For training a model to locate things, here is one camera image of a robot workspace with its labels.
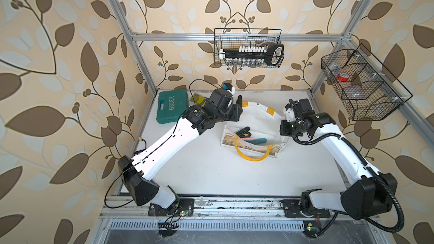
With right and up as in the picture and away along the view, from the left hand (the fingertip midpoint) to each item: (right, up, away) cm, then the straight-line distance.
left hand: (237, 107), depth 70 cm
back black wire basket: (-9, +35, +26) cm, 45 cm away
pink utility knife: (+8, -18, +26) cm, 33 cm away
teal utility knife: (+13, -19, +26) cm, 35 cm away
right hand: (+22, -11, +11) cm, 27 cm away
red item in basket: (+52, +15, +10) cm, 55 cm away
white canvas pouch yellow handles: (+13, -16, +27) cm, 34 cm away
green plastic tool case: (-40, +1, +37) cm, 54 cm away
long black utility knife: (+6, -15, +26) cm, 30 cm away
